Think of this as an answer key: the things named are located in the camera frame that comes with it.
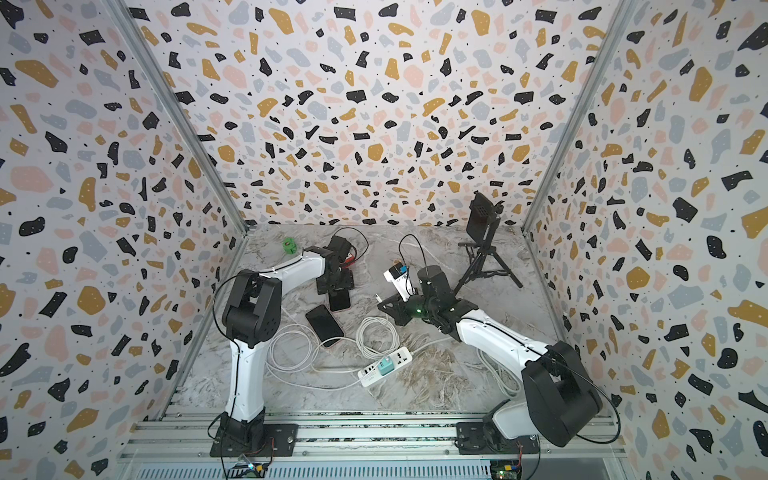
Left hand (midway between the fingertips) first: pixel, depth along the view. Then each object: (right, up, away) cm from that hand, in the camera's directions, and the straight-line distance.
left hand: (346, 286), depth 103 cm
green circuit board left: (-16, -40, -32) cm, 54 cm away
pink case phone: (-2, -4, -3) cm, 5 cm away
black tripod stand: (+47, +8, -3) cm, 48 cm away
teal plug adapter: (+15, -19, -24) cm, 34 cm away
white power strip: (+11, -22, -21) cm, 32 cm away
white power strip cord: (+48, -24, -22) cm, 58 cm away
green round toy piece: (-23, +15, +10) cm, 29 cm away
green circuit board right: (+44, -40, -31) cm, 68 cm away
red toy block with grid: (+3, +9, -12) cm, 15 cm away
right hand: (+14, -3, -23) cm, 27 cm away
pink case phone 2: (-6, -11, -8) cm, 15 cm away
